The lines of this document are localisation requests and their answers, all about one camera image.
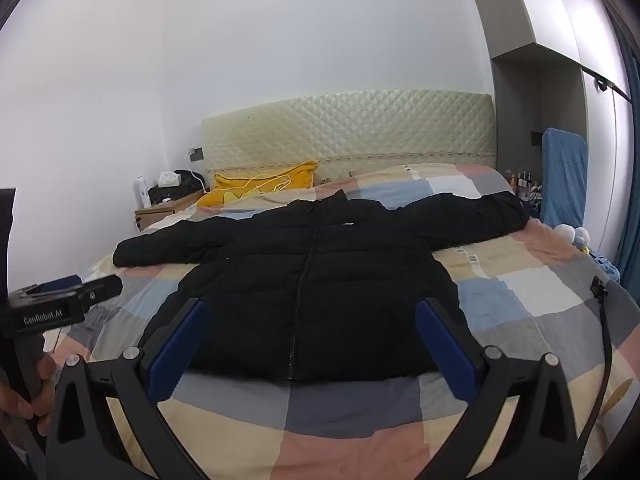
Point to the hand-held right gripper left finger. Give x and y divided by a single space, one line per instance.
175 355

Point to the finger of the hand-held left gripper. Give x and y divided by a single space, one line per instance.
102 289

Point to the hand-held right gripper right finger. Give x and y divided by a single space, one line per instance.
450 355

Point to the black puffer jacket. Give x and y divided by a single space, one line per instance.
320 280

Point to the person's left hand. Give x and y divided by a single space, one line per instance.
22 405

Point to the wooden nightstand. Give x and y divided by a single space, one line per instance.
150 217

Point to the white spray bottle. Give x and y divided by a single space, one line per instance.
143 192

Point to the checkered patchwork quilt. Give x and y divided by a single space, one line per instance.
350 415

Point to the white tissue box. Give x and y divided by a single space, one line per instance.
167 179

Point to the black bag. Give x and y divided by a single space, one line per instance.
189 187

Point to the white and blue plush toy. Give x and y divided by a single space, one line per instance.
575 236

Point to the blue knit cloth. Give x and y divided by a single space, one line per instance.
606 266

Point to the row of cosmetic bottles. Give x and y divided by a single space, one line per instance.
525 182

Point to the blue towel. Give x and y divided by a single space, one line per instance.
565 180

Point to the yellow pillow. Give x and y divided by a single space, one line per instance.
300 176

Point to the beige quilted headboard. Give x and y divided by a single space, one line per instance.
350 125

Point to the grey wardrobe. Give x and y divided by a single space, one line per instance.
520 90

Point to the wall socket with charger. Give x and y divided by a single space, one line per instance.
196 153

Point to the black wall switch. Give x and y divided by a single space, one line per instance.
536 138

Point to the black curtain rail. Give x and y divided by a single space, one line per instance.
605 80

